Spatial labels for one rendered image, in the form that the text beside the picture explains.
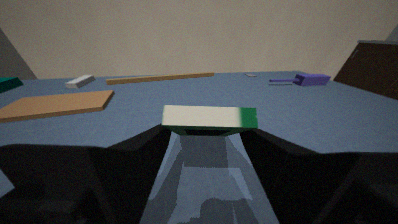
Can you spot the grey flat block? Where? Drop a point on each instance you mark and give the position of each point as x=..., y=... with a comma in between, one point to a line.
x=79, y=82

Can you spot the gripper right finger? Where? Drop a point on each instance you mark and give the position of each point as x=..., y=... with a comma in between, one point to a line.
x=303, y=186

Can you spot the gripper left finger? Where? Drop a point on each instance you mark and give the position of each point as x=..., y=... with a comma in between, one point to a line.
x=121, y=176

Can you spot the tan flat bar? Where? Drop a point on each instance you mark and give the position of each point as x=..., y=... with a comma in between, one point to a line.
x=157, y=78

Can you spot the tan flat board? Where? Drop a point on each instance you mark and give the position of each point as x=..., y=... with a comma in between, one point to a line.
x=55, y=105

